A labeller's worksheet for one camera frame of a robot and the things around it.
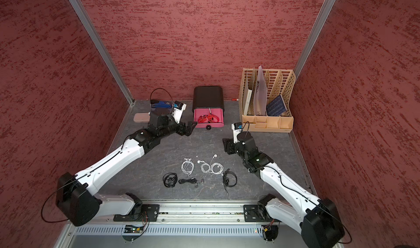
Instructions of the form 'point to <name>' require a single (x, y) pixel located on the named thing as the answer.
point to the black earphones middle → (192, 180)
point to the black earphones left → (170, 179)
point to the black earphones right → (226, 179)
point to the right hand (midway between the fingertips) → (227, 141)
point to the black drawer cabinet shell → (208, 97)
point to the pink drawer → (217, 112)
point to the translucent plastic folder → (260, 104)
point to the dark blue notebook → (275, 107)
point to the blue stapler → (162, 104)
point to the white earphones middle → (202, 165)
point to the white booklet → (247, 102)
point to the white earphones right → (213, 164)
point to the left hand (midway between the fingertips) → (188, 122)
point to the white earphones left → (186, 160)
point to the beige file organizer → (278, 82)
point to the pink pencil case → (141, 117)
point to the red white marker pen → (235, 99)
